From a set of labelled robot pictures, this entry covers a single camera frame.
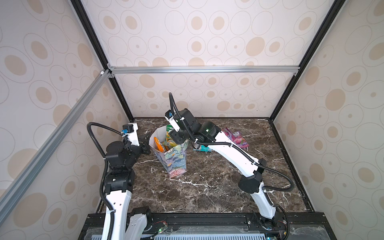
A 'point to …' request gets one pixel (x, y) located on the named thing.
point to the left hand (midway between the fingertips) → (152, 132)
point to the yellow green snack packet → (169, 143)
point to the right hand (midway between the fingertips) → (175, 130)
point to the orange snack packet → (158, 145)
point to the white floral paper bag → (174, 160)
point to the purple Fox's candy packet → (228, 133)
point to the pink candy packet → (239, 140)
